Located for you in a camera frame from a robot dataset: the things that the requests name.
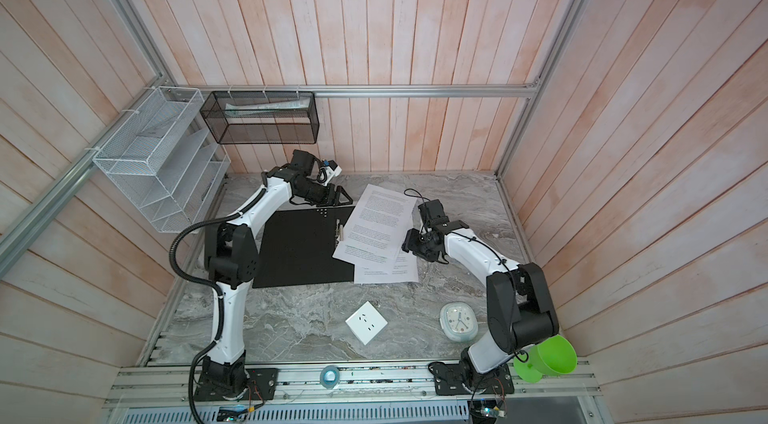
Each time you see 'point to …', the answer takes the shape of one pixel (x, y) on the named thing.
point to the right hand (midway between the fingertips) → (408, 246)
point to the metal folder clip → (339, 232)
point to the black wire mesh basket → (262, 117)
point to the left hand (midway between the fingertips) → (344, 205)
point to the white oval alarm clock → (458, 322)
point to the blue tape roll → (329, 376)
